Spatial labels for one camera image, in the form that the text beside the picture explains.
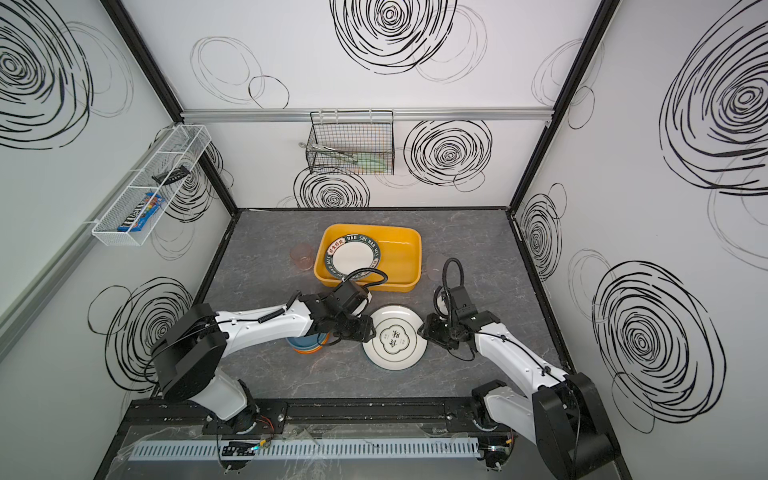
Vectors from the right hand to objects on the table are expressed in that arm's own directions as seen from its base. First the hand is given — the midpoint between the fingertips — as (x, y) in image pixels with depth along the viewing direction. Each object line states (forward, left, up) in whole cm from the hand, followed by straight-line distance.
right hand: (420, 333), depth 84 cm
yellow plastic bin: (+27, +5, -1) cm, 28 cm away
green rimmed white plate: (+30, +24, -2) cm, 39 cm away
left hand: (-1, +12, +1) cm, 12 cm away
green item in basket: (+39, +15, +30) cm, 52 cm away
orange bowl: (-6, +29, +3) cm, 30 cm away
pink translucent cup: (+27, +39, +1) cm, 47 cm away
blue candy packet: (+16, +69, +32) cm, 78 cm away
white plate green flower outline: (-2, +6, -3) cm, 7 cm away
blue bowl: (-5, +30, +5) cm, 31 cm away
